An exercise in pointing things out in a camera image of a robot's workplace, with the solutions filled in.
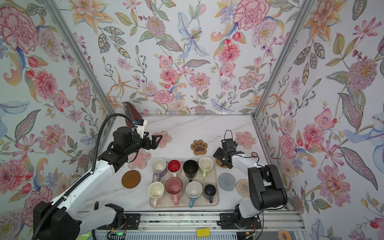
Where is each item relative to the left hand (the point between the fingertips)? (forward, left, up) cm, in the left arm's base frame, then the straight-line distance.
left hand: (157, 135), depth 77 cm
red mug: (-6, -7, -22) cm, 24 cm away
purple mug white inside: (-6, +2, -25) cm, 26 cm away
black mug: (-9, -17, -20) cm, 27 cm away
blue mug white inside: (-20, -19, -24) cm, 37 cm away
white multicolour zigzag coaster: (-18, -47, -25) cm, 56 cm away
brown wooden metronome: (+30, +25, -10) cm, 40 cm away
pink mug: (-19, -8, -22) cm, 30 cm away
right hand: (0, -36, -23) cm, 43 cm away
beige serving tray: (-26, -3, -25) cm, 36 cm away
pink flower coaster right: (+15, -56, -25) cm, 63 cm away
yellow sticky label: (-40, -22, -22) cm, 51 cm away
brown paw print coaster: (+9, -23, -26) cm, 36 cm away
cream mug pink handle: (-20, +2, -23) cm, 31 cm away
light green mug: (-7, -26, -20) cm, 34 cm away
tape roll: (-42, -59, -24) cm, 76 cm away
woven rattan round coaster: (-7, -34, -17) cm, 38 cm away
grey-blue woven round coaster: (-16, -38, -24) cm, 48 cm away
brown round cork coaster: (-13, +18, -25) cm, 33 cm away
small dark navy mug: (-21, -27, -23) cm, 42 cm away
